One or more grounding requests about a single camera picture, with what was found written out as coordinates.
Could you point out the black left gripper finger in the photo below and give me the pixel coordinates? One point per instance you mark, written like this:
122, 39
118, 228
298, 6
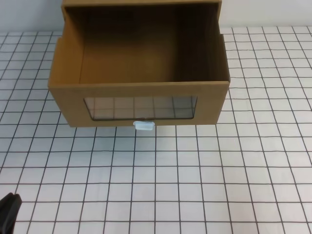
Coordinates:
9, 208

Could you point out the white plastic handle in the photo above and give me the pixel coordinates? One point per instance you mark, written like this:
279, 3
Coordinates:
144, 125

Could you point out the brown cardboard shoebox drawer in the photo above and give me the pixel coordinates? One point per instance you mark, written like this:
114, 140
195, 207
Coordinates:
98, 86

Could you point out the upper brown shoebox shell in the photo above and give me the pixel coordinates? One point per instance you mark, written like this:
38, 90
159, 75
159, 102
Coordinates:
119, 23

